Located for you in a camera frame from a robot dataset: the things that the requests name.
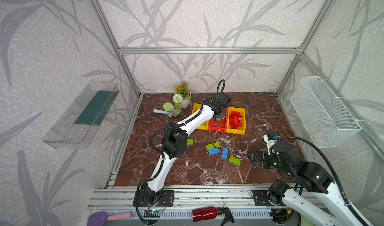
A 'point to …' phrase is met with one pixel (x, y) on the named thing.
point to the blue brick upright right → (224, 153)
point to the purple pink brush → (99, 218)
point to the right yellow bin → (241, 130)
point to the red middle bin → (220, 126)
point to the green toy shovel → (167, 107)
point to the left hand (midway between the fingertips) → (220, 108)
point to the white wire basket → (327, 121)
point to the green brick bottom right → (234, 160)
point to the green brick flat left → (190, 142)
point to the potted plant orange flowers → (181, 95)
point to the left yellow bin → (204, 126)
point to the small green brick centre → (216, 144)
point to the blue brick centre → (213, 151)
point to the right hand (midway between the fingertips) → (253, 150)
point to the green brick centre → (209, 146)
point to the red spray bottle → (207, 213)
